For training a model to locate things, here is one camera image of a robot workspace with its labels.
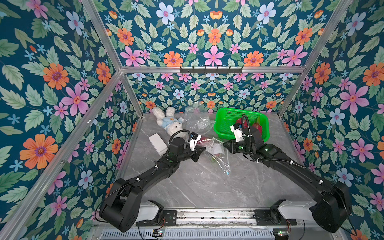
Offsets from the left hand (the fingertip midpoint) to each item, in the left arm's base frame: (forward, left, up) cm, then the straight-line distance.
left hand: (206, 148), depth 81 cm
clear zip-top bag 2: (+1, -6, -6) cm, 9 cm away
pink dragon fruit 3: (+10, +1, -7) cm, 12 cm away
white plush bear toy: (+26, +22, -7) cm, 35 cm away
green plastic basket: (+34, -18, -15) cm, 41 cm away
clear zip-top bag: (+33, +4, -11) cm, 35 cm away
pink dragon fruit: (+26, -27, -10) cm, 39 cm away
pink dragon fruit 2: (+20, -37, -9) cm, 43 cm away
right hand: (+1, -11, +4) cm, 12 cm away
